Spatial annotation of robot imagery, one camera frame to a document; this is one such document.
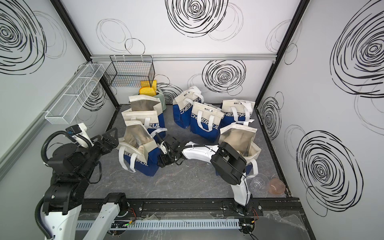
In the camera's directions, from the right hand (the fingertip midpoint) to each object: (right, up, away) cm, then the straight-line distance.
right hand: (160, 163), depth 84 cm
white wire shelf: (-44, +34, -7) cm, 56 cm away
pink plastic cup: (+64, -12, -3) cm, 65 cm away
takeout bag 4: (+44, +30, +3) cm, 54 cm away
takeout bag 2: (-9, +31, +2) cm, 33 cm away
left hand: (-16, +20, -23) cm, 35 cm away
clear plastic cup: (+55, -11, -3) cm, 56 cm away
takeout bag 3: (+12, +34, +8) cm, 37 cm away
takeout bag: (+26, +24, +5) cm, 36 cm away
